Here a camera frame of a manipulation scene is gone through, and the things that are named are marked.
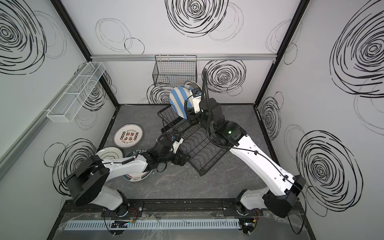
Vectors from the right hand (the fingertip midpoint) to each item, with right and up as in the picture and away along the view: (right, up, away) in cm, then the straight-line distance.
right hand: (191, 105), depth 64 cm
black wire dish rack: (+6, -25, +29) cm, 39 cm away
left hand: (-4, -27, +21) cm, 34 cm away
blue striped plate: (-8, +7, +17) cm, 20 cm away
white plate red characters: (-45, -18, +37) cm, 61 cm away
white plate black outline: (-53, -28, +29) cm, 67 cm away
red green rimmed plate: (-31, -38, +18) cm, 52 cm away
